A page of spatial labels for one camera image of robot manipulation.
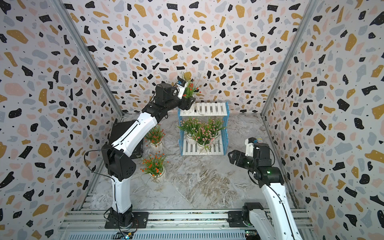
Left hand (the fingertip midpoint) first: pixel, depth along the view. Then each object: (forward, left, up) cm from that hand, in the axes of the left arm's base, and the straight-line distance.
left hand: (190, 93), depth 81 cm
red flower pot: (-31, +19, -23) cm, 43 cm away
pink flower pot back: (-7, +1, -18) cm, 20 cm away
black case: (+3, +52, -32) cm, 61 cm away
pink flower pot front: (-12, -7, -22) cm, 26 cm away
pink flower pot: (-6, -14, -19) cm, 25 cm away
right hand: (-28, -23, -17) cm, 40 cm away
